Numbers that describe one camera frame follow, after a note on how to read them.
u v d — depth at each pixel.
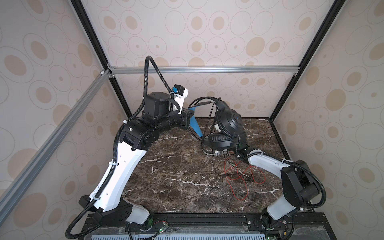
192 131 0.58
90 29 0.74
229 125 0.45
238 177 0.89
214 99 0.52
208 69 0.93
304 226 0.73
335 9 0.69
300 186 0.45
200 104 0.56
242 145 0.69
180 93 0.48
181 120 0.51
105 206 0.36
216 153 0.96
